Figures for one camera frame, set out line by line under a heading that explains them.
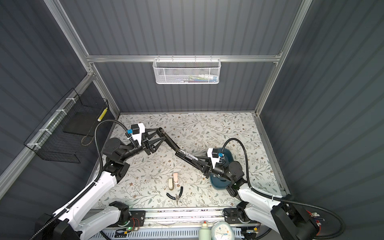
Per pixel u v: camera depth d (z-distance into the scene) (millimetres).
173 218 754
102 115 812
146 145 614
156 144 630
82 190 463
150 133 675
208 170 633
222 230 681
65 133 724
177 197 804
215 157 617
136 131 566
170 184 811
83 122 766
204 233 638
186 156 691
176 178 838
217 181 831
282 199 467
